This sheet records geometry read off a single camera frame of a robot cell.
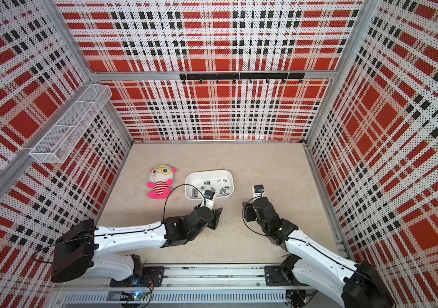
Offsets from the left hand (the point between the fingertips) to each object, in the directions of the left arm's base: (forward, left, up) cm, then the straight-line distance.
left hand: (219, 206), depth 81 cm
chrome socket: (+16, -3, -11) cm, 19 cm away
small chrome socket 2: (+20, -2, -11) cm, 23 cm away
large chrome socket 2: (+15, +10, -10) cm, 21 cm away
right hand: (+3, -14, -1) cm, 15 cm away
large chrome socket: (+19, +8, -11) cm, 23 cm away
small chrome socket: (+21, +2, -11) cm, 24 cm away
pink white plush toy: (+18, +31, -4) cm, 36 cm away
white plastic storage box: (+24, +14, -13) cm, 30 cm away
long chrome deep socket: (+13, +14, -11) cm, 22 cm away
